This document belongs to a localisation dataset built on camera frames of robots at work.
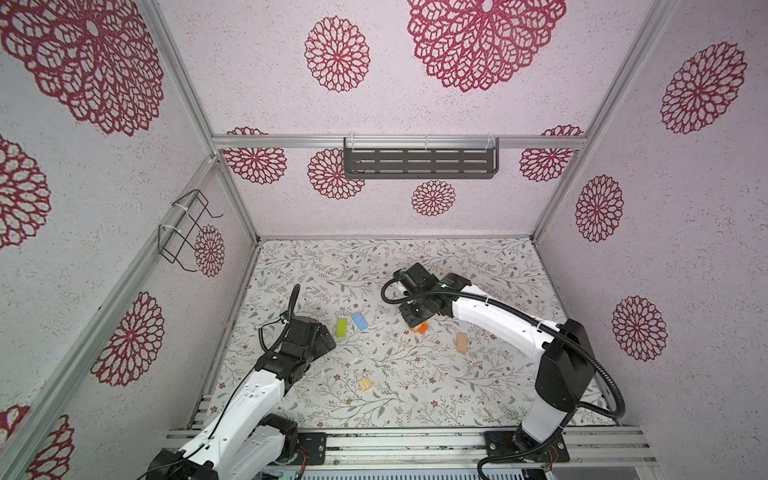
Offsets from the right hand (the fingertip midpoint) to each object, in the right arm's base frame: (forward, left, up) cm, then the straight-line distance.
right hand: (407, 309), depth 84 cm
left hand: (-9, +26, -7) cm, 28 cm away
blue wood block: (+3, +15, -13) cm, 20 cm away
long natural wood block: (-3, -17, -14) cm, 22 cm away
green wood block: (0, +20, -13) cm, 24 cm away
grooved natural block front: (-17, +12, -13) cm, 24 cm away
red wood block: (0, -4, -10) cm, 11 cm away
